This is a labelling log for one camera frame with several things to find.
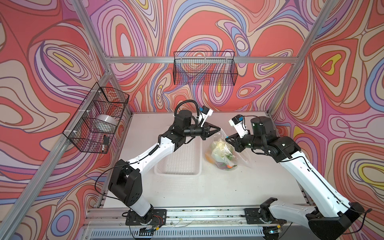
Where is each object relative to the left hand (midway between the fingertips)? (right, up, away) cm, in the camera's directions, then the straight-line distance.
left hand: (220, 129), depth 70 cm
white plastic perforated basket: (-18, -21, +23) cm, 36 cm away
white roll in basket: (-56, +5, +3) cm, 56 cm away
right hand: (+4, -6, 0) cm, 8 cm away
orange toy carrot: (+8, -22, +13) cm, 26 cm away
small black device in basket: (-56, -6, +3) cm, 57 cm away
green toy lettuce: (+1, -12, +3) cm, 12 cm away
